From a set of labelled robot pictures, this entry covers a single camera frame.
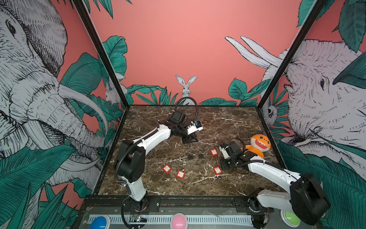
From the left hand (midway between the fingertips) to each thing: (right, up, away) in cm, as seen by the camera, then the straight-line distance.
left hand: (196, 135), depth 84 cm
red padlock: (+12, -12, +9) cm, 19 cm away
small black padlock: (-4, -15, +9) cm, 18 cm away
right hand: (+15, -16, +2) cm, 22 cm away
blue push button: (-48, -40, -16) cm, 65 cm away
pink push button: (-10, -40, -16) cm, 44 cm away
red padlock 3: (-18, -21, +2) cm, 28 cm away
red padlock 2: (+13, -22, +1) cm, 25 cm away
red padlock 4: (-9, -23, -1) cm, 25 cm away
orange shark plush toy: (+40, -6, +5) cm, 41 cm away
